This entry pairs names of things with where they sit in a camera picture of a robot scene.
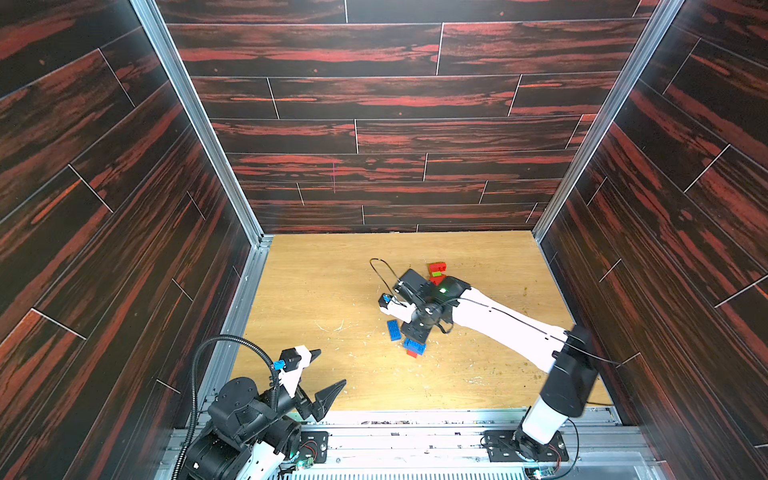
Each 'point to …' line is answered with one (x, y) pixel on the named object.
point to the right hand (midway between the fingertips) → (416, 322)
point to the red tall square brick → (412, 353)
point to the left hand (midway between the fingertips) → (331, 368)
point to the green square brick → (437, 274)
